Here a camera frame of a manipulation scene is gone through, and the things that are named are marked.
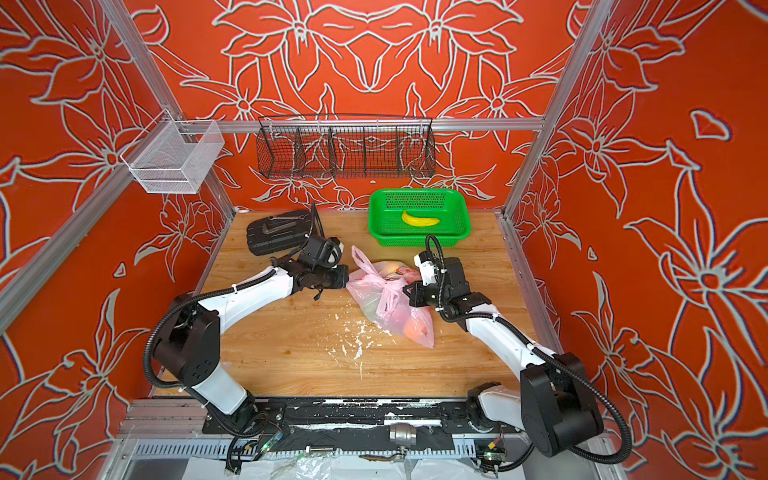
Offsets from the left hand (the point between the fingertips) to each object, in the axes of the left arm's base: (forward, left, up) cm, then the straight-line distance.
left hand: (350, 274), depth 88 cm
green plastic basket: (+38, -9, -7) cm, 40 cm away
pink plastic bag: (-4, -9, -1) cm, 10 cm away
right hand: (-4, -16, +2) cm, 16 cm away
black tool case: (+19, +29, -4) cm, 35 cm away
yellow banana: (+32, -22, -8) cm, 39 cm away
